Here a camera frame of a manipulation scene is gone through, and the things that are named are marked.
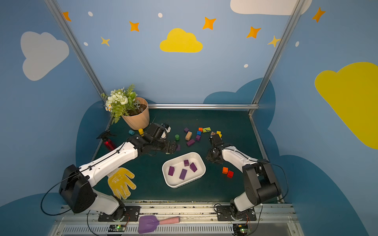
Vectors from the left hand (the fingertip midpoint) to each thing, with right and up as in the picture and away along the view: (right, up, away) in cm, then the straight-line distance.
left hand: (173, 144), depth 82 cm
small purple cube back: (+6, +7, +28) cm, 29 cm away
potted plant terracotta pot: (-31, +22, +19) cm, 42 cm away
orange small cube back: (+17, +8, +26) cm, 32 cm away
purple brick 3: (+10, -2, +21) cm, 23 cm away
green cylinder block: (0, +2, +20) cm, 20 cm away
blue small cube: (+16, +5, +23) cm, 29 cm away
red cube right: (+33, -18, +4) cm, 38 cm away
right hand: (+24, -9, +11) cm, 28 cm away
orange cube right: (+31, -17, +6) cm, 36 cm away
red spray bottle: (-42, 0, +9) cm, 43 cm away
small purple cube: (+11, -15, +7) cm, 20 cm away
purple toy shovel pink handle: (-12, -38, -11) cm, 41 cm away
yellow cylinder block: (-26, +6, +22) cm, 34 cm away
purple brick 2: (+5, -19, +6) cm, 21 cm away
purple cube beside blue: (+15, +2, +22) cm, 27 cm away
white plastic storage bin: (+5, -12, +10) cm, 17 cm away
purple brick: (-2, -17, +6) cm, 18 cm away
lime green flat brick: (+21, +7, +28) cm, 35 cm away
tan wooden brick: (+8, +3, +22) cm, 24 cm away
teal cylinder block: (-34, +6, +24) cm, 42 cm away
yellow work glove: (-32, -23, +2) cm, 40 cm away
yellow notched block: (+31, +5, +26) cm, 41 cm away
